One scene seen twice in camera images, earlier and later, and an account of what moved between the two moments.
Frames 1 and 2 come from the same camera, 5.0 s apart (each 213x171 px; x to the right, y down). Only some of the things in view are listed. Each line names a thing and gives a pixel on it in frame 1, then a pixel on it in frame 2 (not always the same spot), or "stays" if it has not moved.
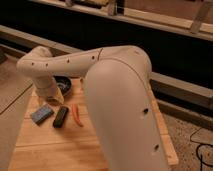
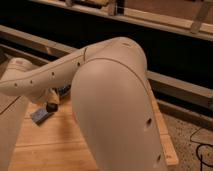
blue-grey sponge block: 42,114 stays
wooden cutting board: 46,147 stays
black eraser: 60,117 → 51,107
